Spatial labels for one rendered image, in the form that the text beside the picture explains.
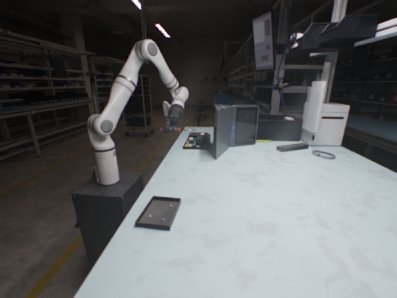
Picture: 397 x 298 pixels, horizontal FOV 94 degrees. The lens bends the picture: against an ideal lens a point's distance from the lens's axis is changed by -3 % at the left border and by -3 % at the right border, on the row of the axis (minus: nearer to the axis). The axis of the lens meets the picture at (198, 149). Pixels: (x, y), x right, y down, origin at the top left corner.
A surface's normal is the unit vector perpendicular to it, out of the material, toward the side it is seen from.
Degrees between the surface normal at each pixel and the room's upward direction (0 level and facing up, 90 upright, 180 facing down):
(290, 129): 90
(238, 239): 0
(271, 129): 90
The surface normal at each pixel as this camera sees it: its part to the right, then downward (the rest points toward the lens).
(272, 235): 0.00, -0.95
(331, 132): -0.07, 0.32
